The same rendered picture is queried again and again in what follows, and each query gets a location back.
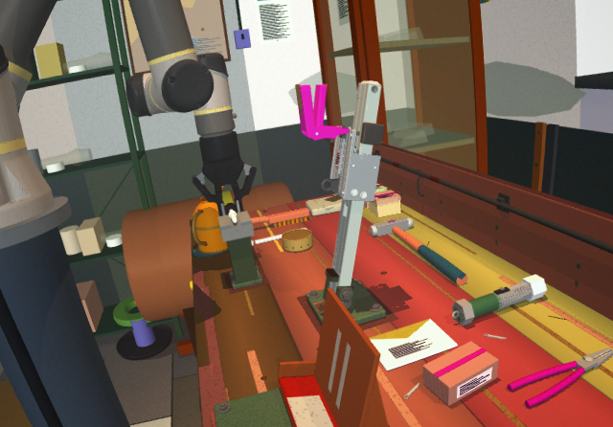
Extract cream cylinder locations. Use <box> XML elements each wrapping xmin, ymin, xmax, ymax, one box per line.
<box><xmin>59</xmin><ymin>224</ymin><xmax>80</xmax><ymax>257</ymax></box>

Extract orange oil can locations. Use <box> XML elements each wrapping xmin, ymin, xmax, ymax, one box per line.
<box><xmin>191</xmin><ymin>196</ymin><xmax>229</xmax><ymax>257</ymax></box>

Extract grey test rail green base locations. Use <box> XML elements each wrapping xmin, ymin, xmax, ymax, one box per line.
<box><xmin>306</xmin><ymin>80</ymin><xmax>388</xmax><ymax>326</ymax></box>

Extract green cradle post grey top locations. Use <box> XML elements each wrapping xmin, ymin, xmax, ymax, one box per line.
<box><xmin>218</xmin><ymin>210</ymin><xmax>263</xmax><ymax>290</ymax></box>

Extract white and yellow envelope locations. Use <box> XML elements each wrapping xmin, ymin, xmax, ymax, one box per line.
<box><xmin>369</xmin><ymin>319</ymin><xmax>460</xmax><ymax>371</ymax></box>

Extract brown framed poster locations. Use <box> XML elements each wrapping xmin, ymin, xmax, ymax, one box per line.
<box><xmin>119</xmin><ymin>0</ymin><xmax>232</xmax><ymax>75</ymax></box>

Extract large brown drum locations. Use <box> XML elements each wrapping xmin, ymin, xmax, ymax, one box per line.
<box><xmin>121</xmin><ymin>182</ymin><xmax>296</xmax><ymax>324</ymax></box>

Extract hammer with orange teal handle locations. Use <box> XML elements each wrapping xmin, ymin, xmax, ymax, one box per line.
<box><xmin>369</xmin><ymin>216</ymin><xmax>468</xmax><ymax>286</ymax></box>

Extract dark grey flap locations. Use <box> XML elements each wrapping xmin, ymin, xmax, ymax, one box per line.
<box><xmin>361</xmin><ymin>123</ymin><xmax>386</xmax><ymax>146</ymax></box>

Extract yellow-green stop pin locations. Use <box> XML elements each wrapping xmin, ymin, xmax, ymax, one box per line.
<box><xmin>220</xmin><ymin>185</ymin><xmax>240</xmax><ymax>223</ymax></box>

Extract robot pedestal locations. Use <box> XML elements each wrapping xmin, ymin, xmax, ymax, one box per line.
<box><xmin>0</xmin><ymin>215</ymin><xmax>131</xmax><ymax>427</ymax></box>

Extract yellow box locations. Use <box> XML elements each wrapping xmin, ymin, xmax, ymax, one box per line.
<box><xmin>34</xmin><ymin>42</ymin><xmax>67</xmax><ymax>79</ymax></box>

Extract green ring on purple post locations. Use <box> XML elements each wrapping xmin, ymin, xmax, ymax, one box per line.
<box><xmin>113</xmin><ymin>300</ymin><xmax>173</xmax><ymax>362</ymax></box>

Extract green and white hex tool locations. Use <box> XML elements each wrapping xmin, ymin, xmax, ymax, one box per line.
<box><xmin>452</xmin><ymin>275</ymin><xmax>548</xmax><ymax>326</ymax></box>

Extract purple wall switch with cable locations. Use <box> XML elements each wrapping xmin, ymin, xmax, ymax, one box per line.
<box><xmin>231</xmin><ymin>0</ymin><xmax>253</xmax><ymax>50</ymax></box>

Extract pink handled pliers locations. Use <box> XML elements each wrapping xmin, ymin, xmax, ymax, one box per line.
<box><xmin>507</xmin><ymin>348</ymin><xmax>613</xmax><ymax>409</ymax></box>

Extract cardboard box with pink stripe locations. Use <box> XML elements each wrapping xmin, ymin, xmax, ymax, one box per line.
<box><xmin>421</xmin><ymin>341</ymin><xmax>499</xmax><ymax>407</ymax></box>

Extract brown box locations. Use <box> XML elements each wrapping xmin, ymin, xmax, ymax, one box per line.
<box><xmin>76</xmin><ymin>281</ymin><xmax>104</xmax><ymax>333</ymax></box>

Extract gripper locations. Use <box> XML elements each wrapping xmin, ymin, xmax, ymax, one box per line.
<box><xmin>192</xmin><ymin>130</ymin><xmax>259</xmax><ymax>211</ymax></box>

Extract cream box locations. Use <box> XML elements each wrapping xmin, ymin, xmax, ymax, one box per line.
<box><xmin>76</xmin><ymin>216</ymin><xmax>107</xmax><ymax>257</ymax></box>

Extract brown glass cabinet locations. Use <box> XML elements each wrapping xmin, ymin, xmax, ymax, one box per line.
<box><xmin>308</xmin><ymin>0</ymin><xmax>488</xmax><ymax>175</ymax></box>

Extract tan box with pink top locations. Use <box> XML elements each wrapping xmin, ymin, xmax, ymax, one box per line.
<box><xmin>367</xmin><ymin>183</ymin><xmax>402</xmax><ymax>218</ymax></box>

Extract green shelf unit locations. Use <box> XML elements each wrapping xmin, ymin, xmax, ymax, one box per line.
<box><xmin>18</xmin><ymin>0</ymin><xmax>159</xmax><ymax>340</ymax></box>

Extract red-brown bench back board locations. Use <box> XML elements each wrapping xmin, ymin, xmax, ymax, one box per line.
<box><xmin>373</xmin><ymin>143</ymin><xmax>613</xmax><ymax>303</ymax></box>

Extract orange-brown stand on green plate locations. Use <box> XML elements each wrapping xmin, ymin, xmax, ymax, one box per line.
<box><xmin>213</xmin><ymin>287</ymin><xmax>382</xmax><ymax>427</ymax></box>

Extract red tray with beige pad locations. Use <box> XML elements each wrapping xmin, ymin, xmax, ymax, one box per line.
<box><xmin>277</xmin><ymin>360</ymin><xmax>337</xmax><ymax>427</ymax></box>

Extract white notice with blue header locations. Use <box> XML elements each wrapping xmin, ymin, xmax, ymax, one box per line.
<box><xmin>256</xmin><ymin>0</ymin><xmax>291</xmax><ymax>42</ymax></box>

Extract flat beige block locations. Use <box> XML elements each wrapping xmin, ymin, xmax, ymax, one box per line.
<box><xmin>306</xmin><ymin>195</ymin><xmax>347</xmax><ymax>216</ymax></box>

